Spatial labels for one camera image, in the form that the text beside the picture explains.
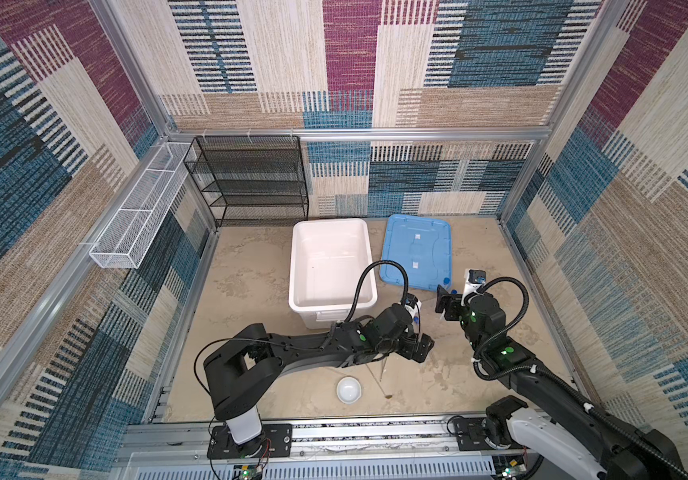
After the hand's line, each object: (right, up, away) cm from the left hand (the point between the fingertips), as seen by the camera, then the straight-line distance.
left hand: (423, 336), depth 79 cm
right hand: (+9, +11, +4) cm, 15 cm away
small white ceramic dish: (-20, -15, +1) cm, 24 cm away
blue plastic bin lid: (+9, +24, +34) cm, 42 cm away
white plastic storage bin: (-27, +19, +29) cm, 44 cm away
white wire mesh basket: (-86, +28, +15) cm, 92 cm away
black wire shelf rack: (-53, +48, +30) cm, 77 cm away
